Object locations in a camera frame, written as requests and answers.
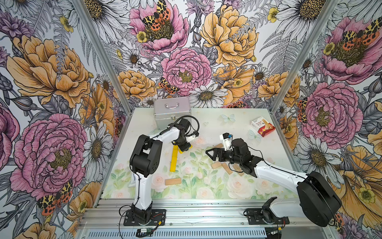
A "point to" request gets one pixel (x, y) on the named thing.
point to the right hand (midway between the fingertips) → (211, 155)
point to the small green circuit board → (145, 230)
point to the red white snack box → (262, 126)
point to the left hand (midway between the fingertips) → (182, 149)
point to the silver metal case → (166, 109)
